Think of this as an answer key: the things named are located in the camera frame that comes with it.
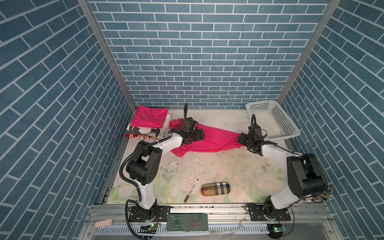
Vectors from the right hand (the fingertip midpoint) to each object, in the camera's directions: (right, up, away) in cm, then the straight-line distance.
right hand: (241, 136), depth 96 cm
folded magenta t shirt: (-63, +13, +9) cm, 64 cm away
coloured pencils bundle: (+31, -24, -30) cm, 49 cm away
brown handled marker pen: (-34, -31, -17) cm, 49 cm away
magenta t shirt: (-16, -3, +8) cm, 18 cm away
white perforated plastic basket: (+31, +10, +17) cm, 36 cm away
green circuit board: (-33, -39, -25) cm, 57 cm away
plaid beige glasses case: (-19, -26, -17) cm, 37 cm away
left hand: (-27, +1, -1) cm, 27 cm away
